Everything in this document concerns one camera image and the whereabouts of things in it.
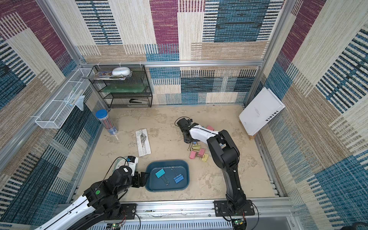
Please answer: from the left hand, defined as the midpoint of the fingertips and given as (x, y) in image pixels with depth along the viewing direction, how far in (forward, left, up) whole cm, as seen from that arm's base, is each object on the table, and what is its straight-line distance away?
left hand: (145, 173), depth 79 cm
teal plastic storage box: (+1, -11, -8) cm, 14 cm away
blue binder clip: (-1, -18, -6) cm, 19 cm away
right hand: (+27, -27, -6) cm, 39 cm away
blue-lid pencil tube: (+45, +40, -2) cm, 60 cm away
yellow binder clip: (+11, -34, -5) cm, 36 cm away
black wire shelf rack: (+61, +9, +21) cm, 65 cm away
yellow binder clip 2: (+18, -29, -5) cm, 35 cm away
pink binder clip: (+13, -27, -6) cm, 30 cm away
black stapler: (+53, +15, +4) cm, 56 cm away
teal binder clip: (+2, -8, -7) cm, 10 cm away
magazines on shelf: (+53, +27, +26) cm, 65 cm away
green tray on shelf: (+50, +18, +19) cm, 56 cm away
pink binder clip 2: (+14, -32, -5) cm, 36 cm away
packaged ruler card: (+24, +7, -7) cm, 26 cm away
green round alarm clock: (+9, +18, -6) cm, 21 cm away
